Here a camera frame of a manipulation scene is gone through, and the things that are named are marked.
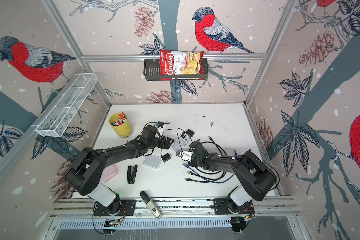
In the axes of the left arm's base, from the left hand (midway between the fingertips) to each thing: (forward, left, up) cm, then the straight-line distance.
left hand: (168, 138), depth 90 cm
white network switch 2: (-1, -6, -6) cm, 9 cm away
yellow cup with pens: (+12, +33, +1) cm, 35 cm away
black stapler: (-18, +20, -7) cm, 28 cm away
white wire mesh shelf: (-2, +52, +21) cm, 56 cm away
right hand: (-7, -12, -8) cm, 16 cm away
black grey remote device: (-38, +4, -6) cm, 38 cm away
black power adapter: (-9, +1, -8) cm, 12 cm away
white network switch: (-12, +9, -5) cm, 16 cm away
